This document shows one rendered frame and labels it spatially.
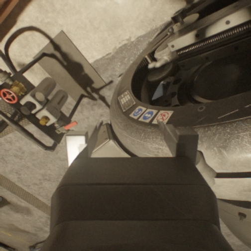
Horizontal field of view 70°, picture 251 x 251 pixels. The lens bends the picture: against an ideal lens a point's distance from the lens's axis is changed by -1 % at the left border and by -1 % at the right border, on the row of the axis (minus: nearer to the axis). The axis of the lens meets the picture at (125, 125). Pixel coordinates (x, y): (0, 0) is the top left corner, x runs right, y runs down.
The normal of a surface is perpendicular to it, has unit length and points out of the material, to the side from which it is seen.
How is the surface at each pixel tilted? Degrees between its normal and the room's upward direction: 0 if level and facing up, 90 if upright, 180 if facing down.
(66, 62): 0
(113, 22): 0
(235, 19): 24
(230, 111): 90
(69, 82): 0
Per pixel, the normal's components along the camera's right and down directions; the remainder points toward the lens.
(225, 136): -0.65, -0.32
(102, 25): -0.12, 0.65
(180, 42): -0.44, 0.75
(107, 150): 0.20, 0.46
